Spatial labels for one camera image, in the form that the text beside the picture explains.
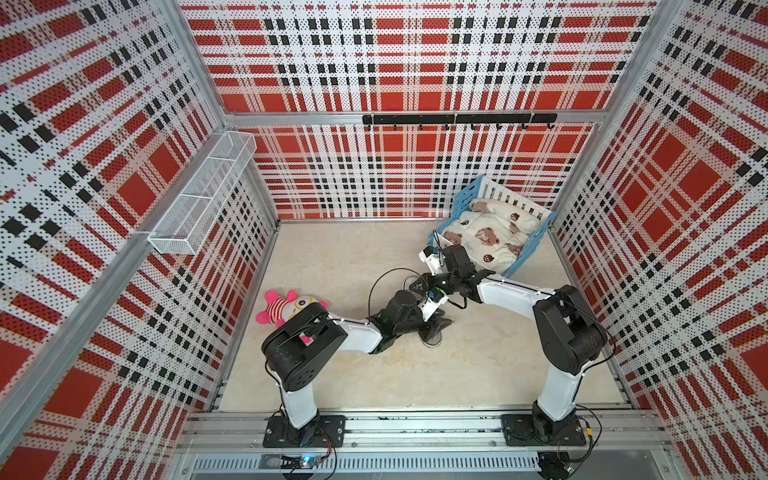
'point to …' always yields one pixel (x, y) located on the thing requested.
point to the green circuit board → (299, 461)
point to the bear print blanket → (492, 237)
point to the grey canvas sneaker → (433, 339)
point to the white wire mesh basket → (187, 226)
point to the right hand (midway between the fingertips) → (414, 286)
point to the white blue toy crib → (489, 191)
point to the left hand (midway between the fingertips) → (449, 315)
